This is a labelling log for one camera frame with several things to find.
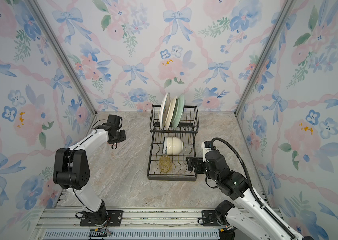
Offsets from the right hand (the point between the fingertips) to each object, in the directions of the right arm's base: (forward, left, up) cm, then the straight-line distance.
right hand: (193, 158), depth 74 cm
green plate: (+18, +8, +14) cm, 24 cm away
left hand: (+20, +43, -10) cm, 48 cm away
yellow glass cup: (+5, +15, -17) cm, 23 cm away
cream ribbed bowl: (+12, +9, -8) cm, 18 cm away
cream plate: (+17, +12, +15) cm, 25 cm away
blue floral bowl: (+12, +15, -8) cm, 21 cm away
